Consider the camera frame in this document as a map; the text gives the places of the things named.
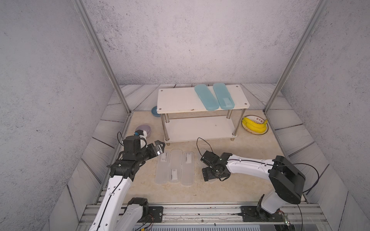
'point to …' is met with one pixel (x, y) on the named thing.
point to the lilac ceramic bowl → (144, 127)
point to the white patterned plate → (257, 119)
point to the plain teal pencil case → (206, 97)
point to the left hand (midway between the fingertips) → (160, 146)
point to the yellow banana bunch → (258, 128)
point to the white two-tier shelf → (184, 118)
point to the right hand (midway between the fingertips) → (212, 176)
